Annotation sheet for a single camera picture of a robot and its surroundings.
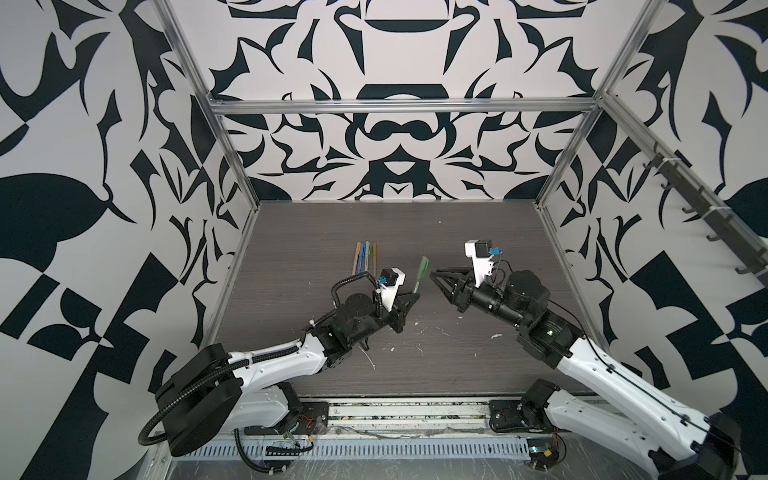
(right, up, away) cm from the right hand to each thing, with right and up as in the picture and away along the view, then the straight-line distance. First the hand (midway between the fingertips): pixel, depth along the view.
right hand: (436, 273), depth 66 cm
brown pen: (-15, 0, +37) cm, 40 cm away
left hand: (-3, -5, +8) cm, 10 cm away
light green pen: (-18, +1, +39) cm, 43 cm away
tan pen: (-21, 0, +37) cm, 42 cm away
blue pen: (-19, 0, +37) cm, 42 cm away
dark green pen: (-3, -3, +6) cm, 7 cm away
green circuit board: (+26, -43, +5) cm, 50 cm away
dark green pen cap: (-2, +1, +4) cm, 5 cm away
